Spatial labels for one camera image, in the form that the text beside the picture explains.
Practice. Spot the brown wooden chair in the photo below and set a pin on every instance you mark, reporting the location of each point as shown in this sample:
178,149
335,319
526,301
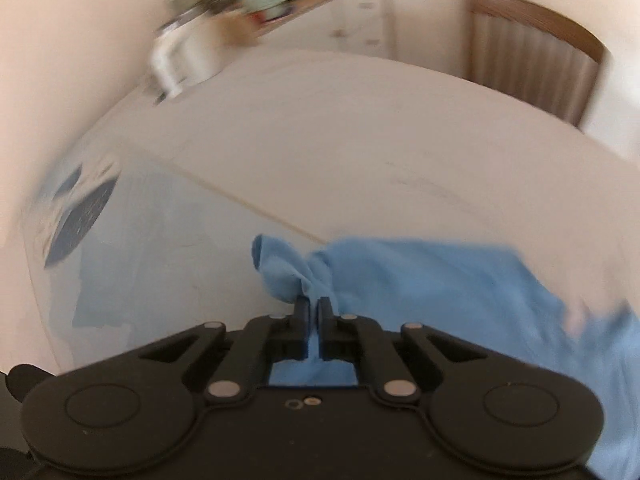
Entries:
540,15

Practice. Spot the whale print tablecloth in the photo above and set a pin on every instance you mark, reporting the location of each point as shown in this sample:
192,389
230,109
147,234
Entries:
200,260

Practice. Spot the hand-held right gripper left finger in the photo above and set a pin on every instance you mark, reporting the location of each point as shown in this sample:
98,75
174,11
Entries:
301,327

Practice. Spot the light blue t-shirt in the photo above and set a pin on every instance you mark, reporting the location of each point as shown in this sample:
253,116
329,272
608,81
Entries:
425,300

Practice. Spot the white drawer cabinet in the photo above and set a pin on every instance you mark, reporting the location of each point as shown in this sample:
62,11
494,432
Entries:
360,20

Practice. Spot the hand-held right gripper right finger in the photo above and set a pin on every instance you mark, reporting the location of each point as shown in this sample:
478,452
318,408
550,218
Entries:
326,327

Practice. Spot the white kettle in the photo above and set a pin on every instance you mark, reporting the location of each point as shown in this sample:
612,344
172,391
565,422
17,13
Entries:
197,55

